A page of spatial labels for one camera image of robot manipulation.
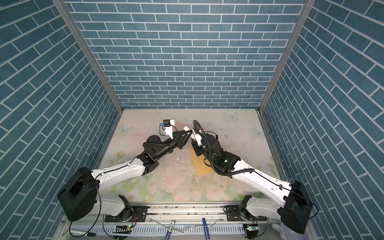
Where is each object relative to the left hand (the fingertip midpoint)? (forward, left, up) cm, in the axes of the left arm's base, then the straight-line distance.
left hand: (191, 133), depth 72 cm
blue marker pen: (-37, -7, -27) cm, 46 cm away
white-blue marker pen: (-36, +10, -26) cm, 46 cm away
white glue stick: (+1, +3, +2) cm, 4 cm away
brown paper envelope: (-7, -5, -28) cm, 29 cm away
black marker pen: (-37, +51, -28) cm, 69 cm away
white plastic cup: (-39, -45, -26) cm, 65 cm away
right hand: (+1, -2, -3) cm, 4 cm away
